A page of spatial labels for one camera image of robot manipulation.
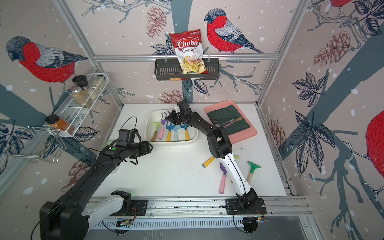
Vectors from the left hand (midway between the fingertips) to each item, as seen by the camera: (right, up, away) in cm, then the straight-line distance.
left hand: (151, 145), depth 82 cm
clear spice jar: (-33, +36, +4) cm, 49 cm away
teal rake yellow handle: (+32, -12, +6) cm, 35 cm away
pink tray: (+56, +3, +19) cm, 59 cm away
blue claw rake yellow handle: (+18, +9, +23) cm, 30 cm away
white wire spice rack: (-38, +16, -8) cm, 42 cm away
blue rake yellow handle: (+6, +4, +20) cm, 21 cm away
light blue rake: (+11, +5, +20) cm, 23 cm away
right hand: (+4, +15, +17) cm, 22 cm away
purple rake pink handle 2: (+40, -21, -1) cm, 45 cm away
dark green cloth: (+50, +15, +28) cm, 59 cm away
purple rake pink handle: (+3, +12, +17) cm, 22 cm away
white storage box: (-5, +17, +26) cm, 31 cm away
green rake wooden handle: (-3, +10, +25) cm, 27 cm away
